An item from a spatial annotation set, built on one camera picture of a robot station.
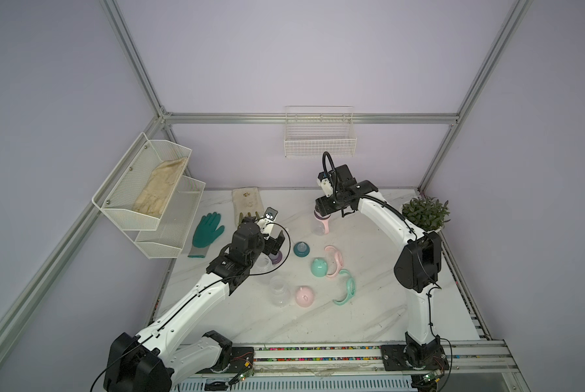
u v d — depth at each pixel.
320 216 0.93
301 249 0.98
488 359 0.75
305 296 0.82
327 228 0.94
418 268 0.56
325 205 0.81
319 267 0.90
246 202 1.15
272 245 0.70
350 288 0.90
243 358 0.73
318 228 0.99
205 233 1.03
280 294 0.78
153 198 0.77
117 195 0.67
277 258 0.95
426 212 0.89
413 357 0.66
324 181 0.83
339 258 0.95
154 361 0.38
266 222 0.66
